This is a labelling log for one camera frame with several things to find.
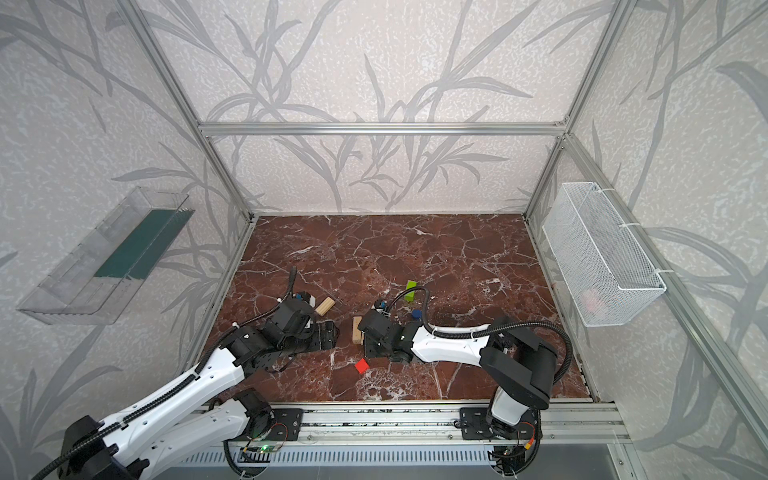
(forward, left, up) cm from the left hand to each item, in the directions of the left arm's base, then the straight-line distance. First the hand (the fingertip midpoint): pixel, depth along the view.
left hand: (332, 326), depth 80 cm
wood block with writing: (+1, -6, -8) cm, 10 cm away
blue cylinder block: (+10, -24, -12) cm, 28 cm away
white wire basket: (+2, -62, +25) cm, 67 cm away
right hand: (0, -9, -7) cm, 11 cm away
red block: (-7, -8, -10) cm, 15 cm away
